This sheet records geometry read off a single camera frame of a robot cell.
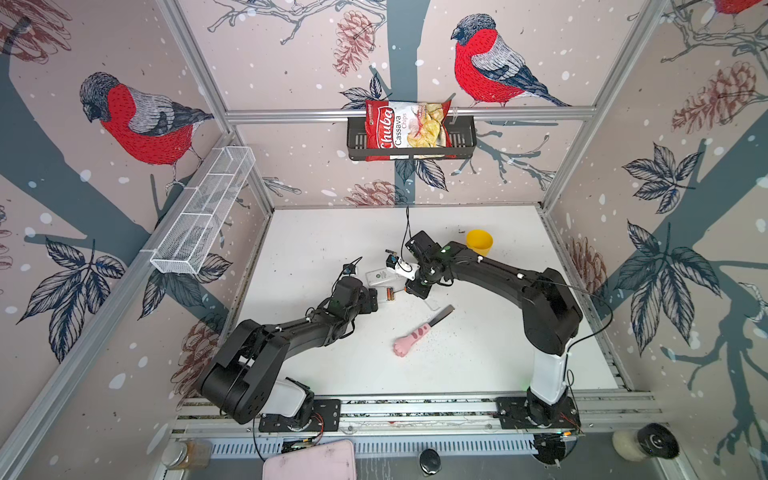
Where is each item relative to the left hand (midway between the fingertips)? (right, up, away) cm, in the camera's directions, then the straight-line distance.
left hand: (366, 292), depth 91 cm
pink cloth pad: (-6, -33, -24) cm, 42 cm away
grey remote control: (+6, -1, +4) cm, 7 cm away
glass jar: (-35, -29, -27) cm, 53 cm away
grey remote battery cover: (+21, -4, +4) cm, 22 cm away
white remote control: (+4, +4, +8) cm, 10 cm away
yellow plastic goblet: (+37, +16, +5) cm, 40 cm away
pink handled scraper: (+11, -13, -7) cm, 19 cm away
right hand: (+12, +1, -1) cm, 12 cm away
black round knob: (+16, -28, -31) cm, 45 cm away
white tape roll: (+63, -25, -30) cm, 74 cm away
